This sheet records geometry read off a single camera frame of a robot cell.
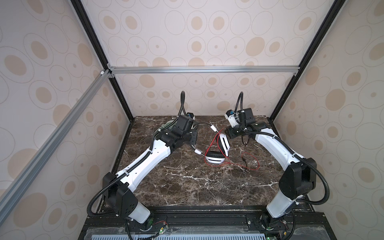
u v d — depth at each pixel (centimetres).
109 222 74
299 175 45
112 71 90
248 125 63
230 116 77
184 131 58
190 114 69
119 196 40
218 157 69
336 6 68
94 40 78
